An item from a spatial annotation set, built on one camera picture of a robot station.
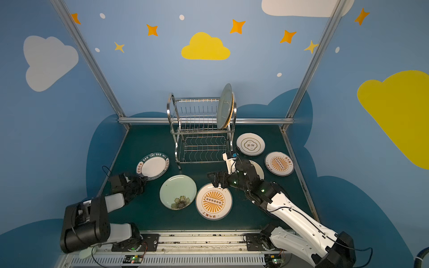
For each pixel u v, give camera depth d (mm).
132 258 708
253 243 749
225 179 638
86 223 471
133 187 803
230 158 651
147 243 744
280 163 1015
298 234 461
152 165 984
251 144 1116
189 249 734
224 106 863
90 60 844
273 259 709
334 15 718
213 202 863
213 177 639
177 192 883
